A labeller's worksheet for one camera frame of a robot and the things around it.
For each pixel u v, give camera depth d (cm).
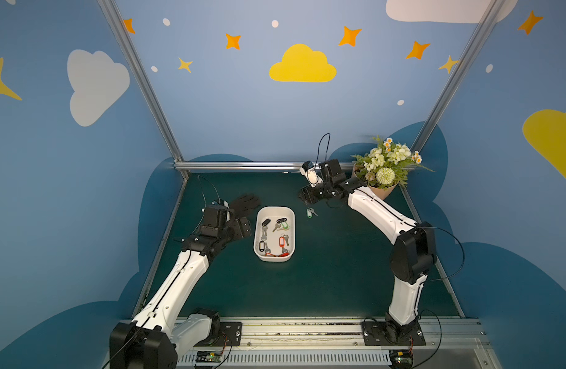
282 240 96
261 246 96
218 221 62
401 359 73
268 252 93
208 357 72
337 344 74
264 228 101
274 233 99
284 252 93
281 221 104
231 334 75
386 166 86
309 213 107
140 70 82
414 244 49
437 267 96
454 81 86
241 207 110
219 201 72
